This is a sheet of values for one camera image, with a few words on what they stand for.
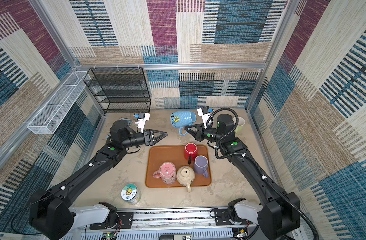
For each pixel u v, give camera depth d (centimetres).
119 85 107
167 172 77
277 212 39
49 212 39
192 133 68
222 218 73
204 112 64
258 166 47
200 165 83
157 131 66
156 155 95
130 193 74
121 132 57
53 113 74
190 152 87
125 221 73
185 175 78
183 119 67
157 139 65
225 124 55
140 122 66
